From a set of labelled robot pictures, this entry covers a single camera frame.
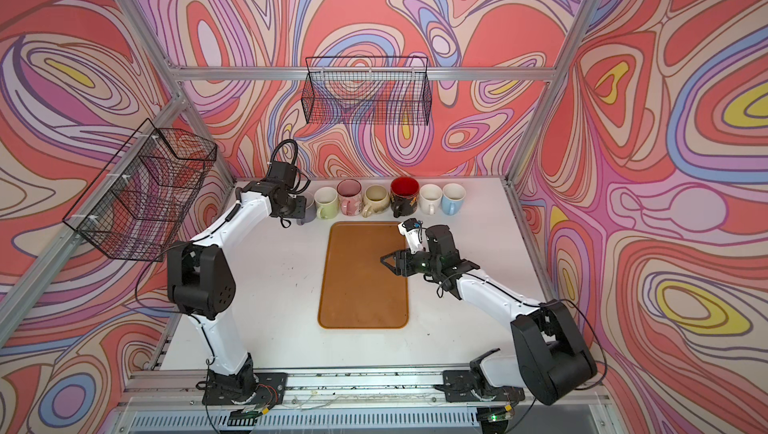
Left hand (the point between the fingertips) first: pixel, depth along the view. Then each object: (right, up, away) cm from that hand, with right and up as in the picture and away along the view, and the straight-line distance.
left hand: (298, 206), depth 94 cm
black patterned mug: (+34, +4, +7) cm, 35 cm away
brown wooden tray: (+20, -26, -3) cm, 33 cm away
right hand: (+29, -17, -10) cm, 35 cm away
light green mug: (+8, +2, +8) cm, 11 cm away
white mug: (+45, +4, +14) cm, 47 cm away
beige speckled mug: (+25, +2, +10) cm, 27 cm away
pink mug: (+16, +4, +8) cm, 18 cm away
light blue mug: (+51, +3, +8) cm, 52 cm away
